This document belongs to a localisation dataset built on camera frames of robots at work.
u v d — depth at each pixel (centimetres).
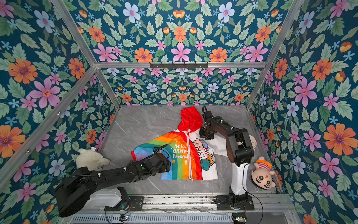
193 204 75
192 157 90
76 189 46
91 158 81
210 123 73
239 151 53
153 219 73
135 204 74
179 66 92
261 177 75
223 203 73
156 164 66
